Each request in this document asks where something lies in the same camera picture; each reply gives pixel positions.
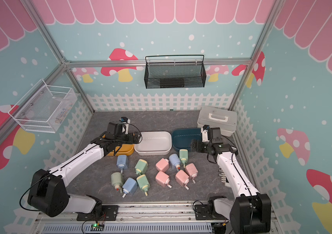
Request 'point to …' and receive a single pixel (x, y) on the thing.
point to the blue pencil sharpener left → (122, 162)
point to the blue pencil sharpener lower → (130, 185)
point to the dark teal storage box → (181, 138)
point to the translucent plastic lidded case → (226, 120)
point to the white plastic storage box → (155, 143)
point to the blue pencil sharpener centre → (174, 161)
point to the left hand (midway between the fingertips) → (134, 137)
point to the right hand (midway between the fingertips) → (198, 144)
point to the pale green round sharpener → (117, 180)
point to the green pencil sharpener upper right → (183, 156)
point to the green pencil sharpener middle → (141, 166)
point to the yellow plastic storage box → (125, 149)
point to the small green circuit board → (96, 227)
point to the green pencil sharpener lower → (143, 184)
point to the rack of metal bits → (222, 174)
